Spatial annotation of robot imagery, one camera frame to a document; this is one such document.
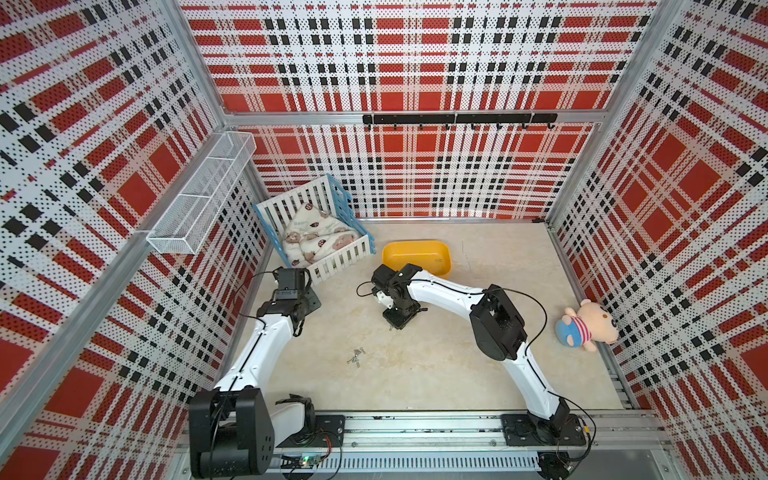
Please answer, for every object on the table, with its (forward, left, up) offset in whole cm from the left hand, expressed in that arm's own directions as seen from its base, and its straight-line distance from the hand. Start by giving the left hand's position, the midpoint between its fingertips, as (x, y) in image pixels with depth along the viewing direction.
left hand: (311, 300), depth 87 cm
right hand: (-3, -28, -8) cm, 29 cm away
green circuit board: (-39, -5, -8) cm, 40 cm away
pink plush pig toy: (-7, -81, -2) cm, 82 cm away
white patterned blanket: (+33, +8, -8) cm, 35 cm away
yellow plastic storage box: (+24, -38, -11) cm, 47 cm away
